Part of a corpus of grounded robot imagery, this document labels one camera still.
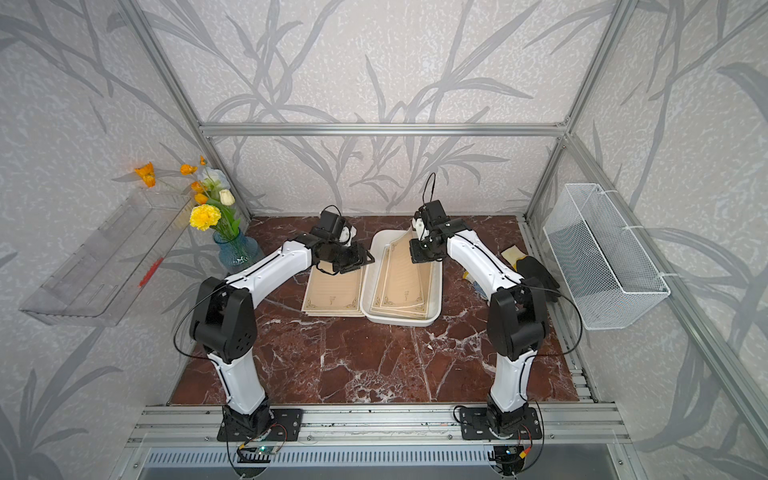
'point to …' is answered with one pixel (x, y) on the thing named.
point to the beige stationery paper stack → (411, 311)
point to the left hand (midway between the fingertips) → (369, 261)
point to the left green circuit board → (256, 455)
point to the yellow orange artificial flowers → (212, 194)
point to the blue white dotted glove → (478, 289)
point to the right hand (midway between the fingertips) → (414, 253)
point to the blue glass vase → (237, 252)
